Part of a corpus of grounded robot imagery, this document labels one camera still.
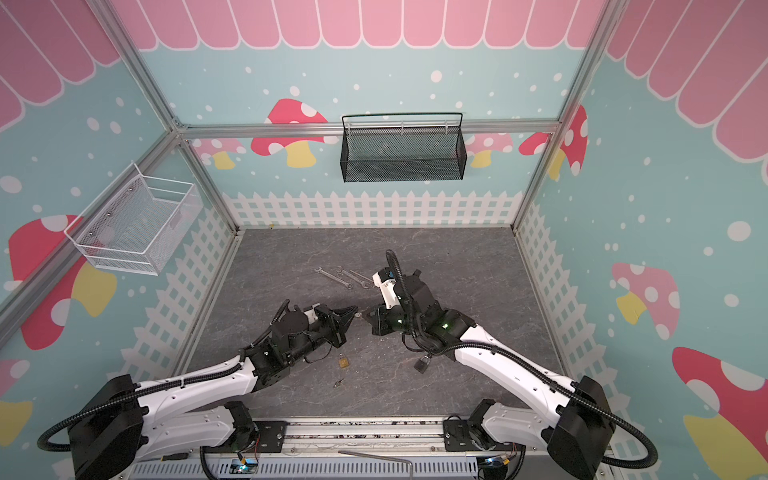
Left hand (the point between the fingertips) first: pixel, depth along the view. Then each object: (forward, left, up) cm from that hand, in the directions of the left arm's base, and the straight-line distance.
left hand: (361, 310), depth 75 cm
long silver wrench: (+20, +8, -19) cm, 29 cm away
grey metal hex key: (-29, -6, -20) cm, 36 cm away
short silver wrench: (+20, +2, -19) cm, 28 cm away
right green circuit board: (-30, -34, -19) cm, 49 cm away
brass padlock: (-7, +6, -20) cm, 21 cm away
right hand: (-2, -1, +2) cm, 3 cm away
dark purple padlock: (-7, -17, -19) cm, 26 cm away
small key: (-12, +7, -20) cm, 24 cm away
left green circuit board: (-32, +28, -22) cm, 47 cm away
